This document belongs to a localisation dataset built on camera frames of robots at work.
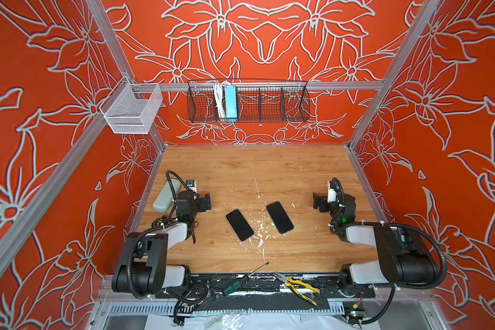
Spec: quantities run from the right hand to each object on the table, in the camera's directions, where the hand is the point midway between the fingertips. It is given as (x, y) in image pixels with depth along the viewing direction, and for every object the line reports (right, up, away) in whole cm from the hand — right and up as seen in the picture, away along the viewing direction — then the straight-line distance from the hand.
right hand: (325, 191), depth 92 cm
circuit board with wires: (+2, -39, -23) cm, 45 cm away
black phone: (-21, -12, -1) cm, 24 cm away
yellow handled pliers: (-21, -31, -18) cm, 42 cm away
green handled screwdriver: (-39, -31, -19) cm, 54 cm away
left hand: (-59, -1, +1) cm, 59 cm away
